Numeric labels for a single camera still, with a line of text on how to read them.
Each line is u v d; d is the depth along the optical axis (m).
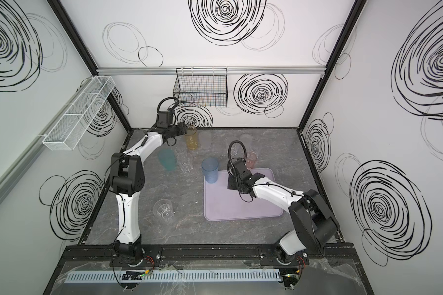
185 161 1.01
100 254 0.77
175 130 0.89
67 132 0.72
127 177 0.58
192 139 1.07
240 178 0.68
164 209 0.86
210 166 0.89
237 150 0.75
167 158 0.98
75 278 0.69
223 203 0.91
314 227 0.42
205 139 1.10
